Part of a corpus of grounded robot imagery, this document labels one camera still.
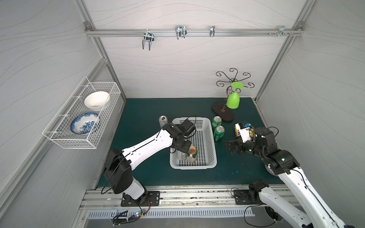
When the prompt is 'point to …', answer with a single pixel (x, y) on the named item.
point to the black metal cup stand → (226, 112)
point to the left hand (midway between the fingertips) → (184, 148)
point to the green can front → (219, 132)
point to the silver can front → (181, 156)
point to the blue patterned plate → (83, 123)
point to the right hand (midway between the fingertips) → (231, 139)
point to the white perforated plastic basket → (202, 138)
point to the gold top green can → (192, 154)
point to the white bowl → (96, 100)
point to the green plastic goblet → (233, 100)
